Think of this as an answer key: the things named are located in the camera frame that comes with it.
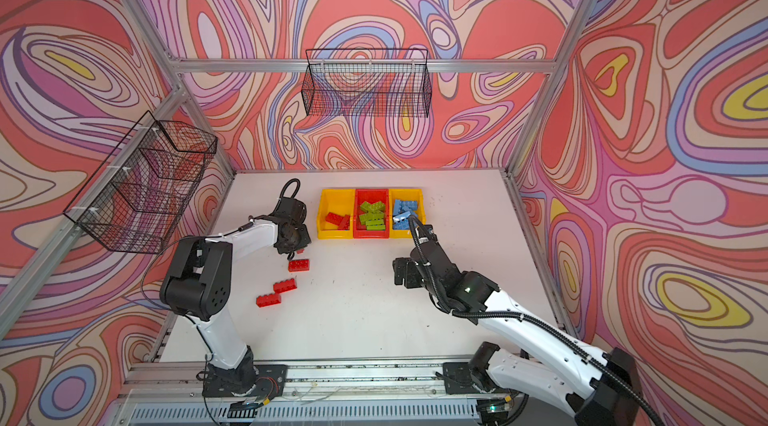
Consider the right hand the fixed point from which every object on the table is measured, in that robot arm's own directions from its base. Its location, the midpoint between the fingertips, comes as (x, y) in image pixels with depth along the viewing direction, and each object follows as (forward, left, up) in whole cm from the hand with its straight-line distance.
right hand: (411, 269), depth 78 cm
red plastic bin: (+33, +11, -8) cm, 36 cm away
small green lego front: (+22, +10, -11) cm, 26 cm away
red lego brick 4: (+2, +38, -12) cm, 40 cm away
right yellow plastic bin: (+32, -1, -7) cm, 33 cm away
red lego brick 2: (+24, +21, -11) cm, 33 cm away
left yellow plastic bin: (+35, +24, -13) cm, 45 cm away
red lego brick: (+25, +24, -11) cm, 37 cm away
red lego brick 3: (+9, +34, -12) cm, 37 cm away
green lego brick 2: (+25, +10, -10) cm, 28 cm away
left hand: (+18, +33, -12) cm, 40 cm away
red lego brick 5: (-3, +41, -12) cm, 43 cm away
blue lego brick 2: (+24, +1, -8) cm, 25 cm away
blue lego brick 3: (+21, +1, -10) cm, 24 cm away
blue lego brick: (+29, -1, -11) cm, 31 cm away
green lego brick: (+29, +11, -11) cm, 33 cm away
